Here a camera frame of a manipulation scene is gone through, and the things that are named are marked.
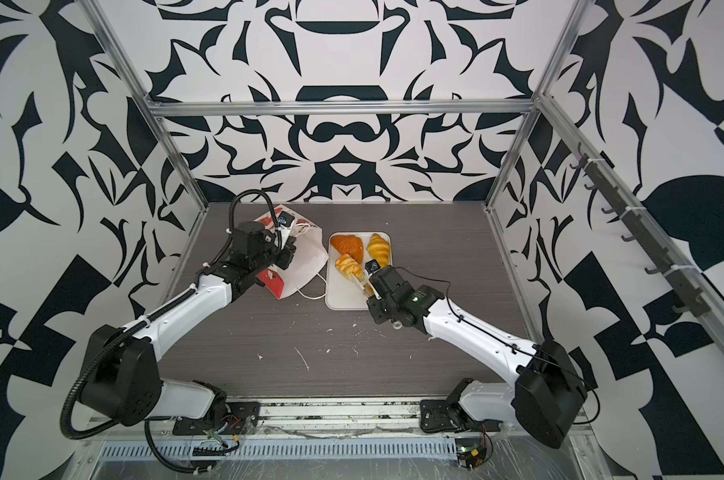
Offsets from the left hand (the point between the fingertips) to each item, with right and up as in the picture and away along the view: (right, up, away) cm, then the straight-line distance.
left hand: (291, 231), depth 84 cm
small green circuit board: (+45, -53, -14) cm, 71 cm away
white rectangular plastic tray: (+13, -19, +10) cm, 25 cm away
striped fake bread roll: (+16, -11, +8) cm, 21 cm away
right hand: (+24, -18, -2) cm, 30 cm away
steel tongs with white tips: (+21, -14, +7) cm, 27 cm away
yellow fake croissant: (+25, -6, +19) cm, 33 cm away
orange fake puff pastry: (+16, -5, +19) cm, 25 cm away
